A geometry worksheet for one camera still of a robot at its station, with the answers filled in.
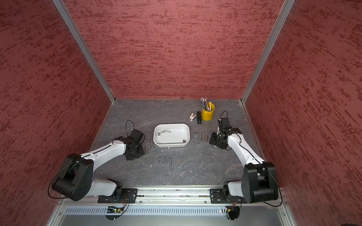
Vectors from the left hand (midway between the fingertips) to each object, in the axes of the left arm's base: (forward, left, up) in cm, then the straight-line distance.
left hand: (138, 157), depth 88 cm
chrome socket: (+18, -37, +1) cm, 41 cm away
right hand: (+6, -47, +7) cm, 48 cm away
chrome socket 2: (+15, -40, 0) cm, 43 cm away
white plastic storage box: (+17, -20, 0) cm, 26 cm away
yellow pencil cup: (+30, -47, +6) cm, 56 cm away
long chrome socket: (+8, -7, +1) cm, 11 cm away
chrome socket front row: (-1, -14, 0) cm, 14 cm away
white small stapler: (+32, -35, +2) cm, 48 cm away
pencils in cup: (+36, -46, +11) cm, 59 cm away
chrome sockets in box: (+19, -12, 0) cm, 23 cm away
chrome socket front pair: (-1, -18, 0) cm, 18 cm away
